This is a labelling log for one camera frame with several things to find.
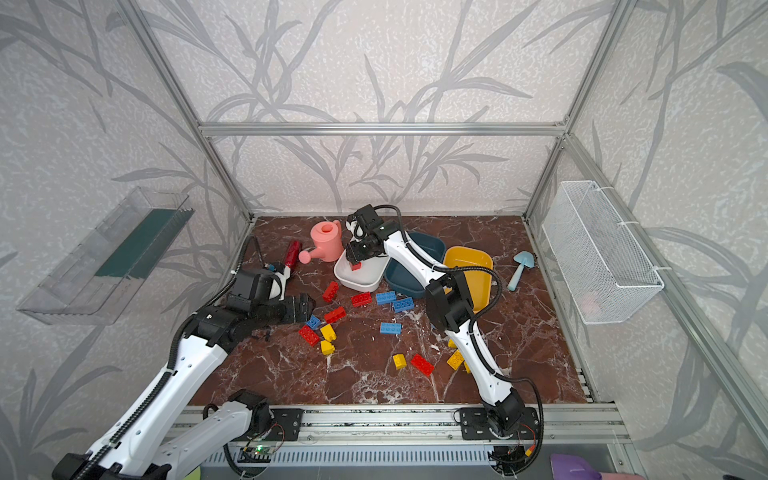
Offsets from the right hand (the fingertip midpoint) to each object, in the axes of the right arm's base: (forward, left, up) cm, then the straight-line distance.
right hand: (355, 245), depth 98 cm
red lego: (-13, +8, -8) cm, 17 cm away
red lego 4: (-27, +13, -9) cm, 31 cm away
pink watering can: (+2, +9, -2) cm, 9 cm away
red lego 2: (-15, -2, -9) cm, 18 cm away
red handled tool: (+2, +24, -7) cm, 25 cm away
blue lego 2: (-17, -16, -9) cm, 25 cm away
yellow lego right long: (-34, -31, -9) cm, 47 cm away
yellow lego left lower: (-31, +6, -8) cm, 33 cm away
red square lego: (-4, 0, -7) cm, 8 cm away
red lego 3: (-21, +5, -8) cm, 23 cm away
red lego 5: (-36, -21, -9) cm, 43 cm away
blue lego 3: (-25, -12, -10) cm, 29 cm away
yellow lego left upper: (-27, +6, -7) cm, 29 cm away
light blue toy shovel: (+1, -60, -10) cm, 61 cm away
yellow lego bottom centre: (-35, -15, -8) cm, 39 cm away
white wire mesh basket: (-28, -59, +25) cm, 70 cm away
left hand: (-23, +9, +8) cm, 26 cm away
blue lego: (-14, -10, -9) cm, 20 cm away
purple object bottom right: (-58, -55, -8) cm, 81 cm away
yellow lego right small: (-30, -30, -9) cm, 44 cm away
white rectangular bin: (-10, -4, -6) cm, 12 cm away
